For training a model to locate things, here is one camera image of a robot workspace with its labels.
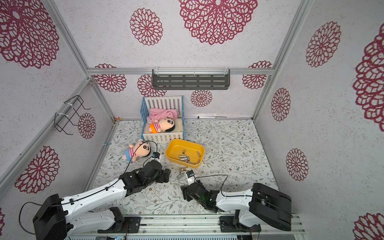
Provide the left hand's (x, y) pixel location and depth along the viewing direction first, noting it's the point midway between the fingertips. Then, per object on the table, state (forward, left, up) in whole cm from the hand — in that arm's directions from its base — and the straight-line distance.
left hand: (163, 170), depth 83 cm
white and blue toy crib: (+51, +3, +6) cm, 51 cm away
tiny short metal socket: (+17, -11, -9) cm, 22 cm away
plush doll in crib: (+32, +2, +2) cm, 32 cm away
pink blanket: (+44, +10, 0) cm, 45 cm away
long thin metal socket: (+16, -20, -10) cm, 28 cm away
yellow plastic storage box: (+17, -14, -11) cm, 24 cm away
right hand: (-5, -14, -8) cm, 17 cm away
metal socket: (+3, -10, -10) cm, 14 cm away
